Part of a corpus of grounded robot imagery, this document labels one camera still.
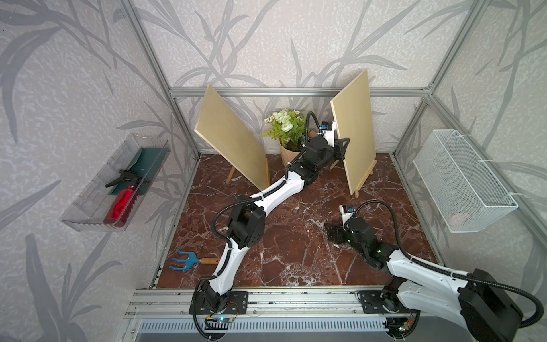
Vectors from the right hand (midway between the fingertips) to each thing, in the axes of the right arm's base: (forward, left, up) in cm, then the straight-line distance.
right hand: (333, 221), depth 86 cm
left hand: (+20, -5, +26) cm, 33 cm away
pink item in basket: (-6, -39, +13) cm, 42 cm away
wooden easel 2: (+27, -23, -1) cm, 35 cm away
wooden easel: (+29, +29, -1) cm, 41 cm away
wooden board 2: (+50, -15, +16) cm, 55 cm away
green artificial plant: (+34, +18, +22) cm, 44 cm away
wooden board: (+28, +46, +28) cm, 60 cm away
